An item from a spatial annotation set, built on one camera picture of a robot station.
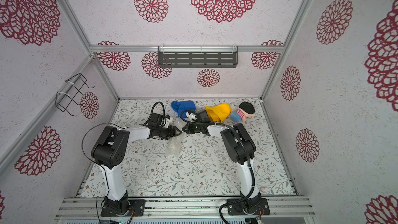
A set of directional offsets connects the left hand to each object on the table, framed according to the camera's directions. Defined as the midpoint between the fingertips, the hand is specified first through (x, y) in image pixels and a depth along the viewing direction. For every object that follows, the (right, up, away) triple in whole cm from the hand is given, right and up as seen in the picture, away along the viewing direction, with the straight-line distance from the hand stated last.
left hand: (180, 134), depth 98 cm
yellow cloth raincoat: (+26, +13, +7) cm, 30 cm away
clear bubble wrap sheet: (-2, -6, -10) cm, 12 cm away
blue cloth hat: (-1, +18, +15) cm, 24 cm away
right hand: (+1, +4, -1) cm, 4 cm away
